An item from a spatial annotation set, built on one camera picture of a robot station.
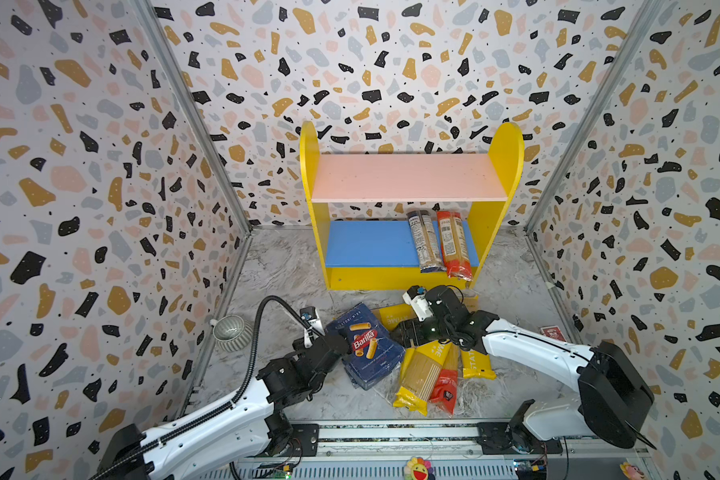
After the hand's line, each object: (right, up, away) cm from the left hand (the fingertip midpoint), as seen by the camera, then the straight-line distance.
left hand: (336, 329), depth 78 cm
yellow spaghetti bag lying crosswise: (+15, 0, +17) cm, 22 cm away
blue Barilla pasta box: (+10, -6, +3) cm, 12 cm away
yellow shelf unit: (+21, +31, +25) cm, 45 cm away
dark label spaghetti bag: (+26, +24, +17) cm, 39 cm away
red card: (+65, -4, +14) cm, 67 cm away
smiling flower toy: (+20, -30, -9) cm, 37 cm away
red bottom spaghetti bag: (+28, -16, 0) cm, 33 cm away
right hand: (+15, 0, +2) cm, 16 cm away
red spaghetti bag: (+35, +23, +17) cm, 45 cm away
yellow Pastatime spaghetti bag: (+39, -12, +6) cm, 41 cm away
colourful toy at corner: (+69, -31, -9) cm, 76 cm away
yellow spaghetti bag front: (+22, -11, +2) cm, 25 cm away
